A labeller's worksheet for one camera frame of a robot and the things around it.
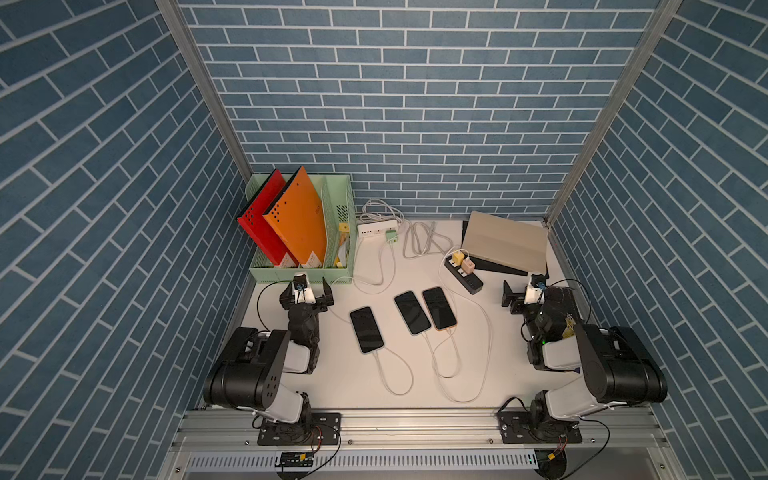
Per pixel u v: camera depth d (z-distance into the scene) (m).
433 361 0.85
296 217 0.91
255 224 0.83
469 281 0.99
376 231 1.14
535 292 0.78
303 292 0.75
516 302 0.82
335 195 1.03
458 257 1.02
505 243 1.13
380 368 0.84
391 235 1.14
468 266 0.99
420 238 1.16
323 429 0.73
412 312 0.94
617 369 0.45
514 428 0.73
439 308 0.94
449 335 0.91
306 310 0.69
